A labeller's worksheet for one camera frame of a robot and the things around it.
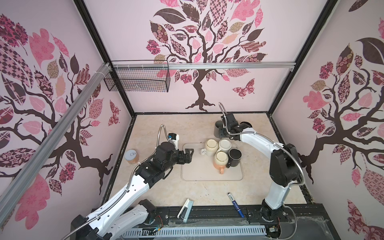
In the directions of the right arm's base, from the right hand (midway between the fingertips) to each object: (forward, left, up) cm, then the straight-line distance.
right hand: (223, 129), depth 93 cm
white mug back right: (-9, 0, -6) cm, 11 cm away
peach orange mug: (-19, +3, -5) cm, 20 cm away
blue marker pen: (-41, -3, -12) cm, 43 cm away
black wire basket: (+28, +54, +22) cm, 65 cm away
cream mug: (-10, +8, -4) cm, 14 cm away
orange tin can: (-15, +57, -7) cm, 60 cm away
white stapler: (-44, +23, -10) cm, 51 cm away
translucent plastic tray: (-20, +15, -13) cm, 28 cm away
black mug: (-17, -5, -4) cm, 18 cm away
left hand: (-21, +22, +7) cm, 31 cm away
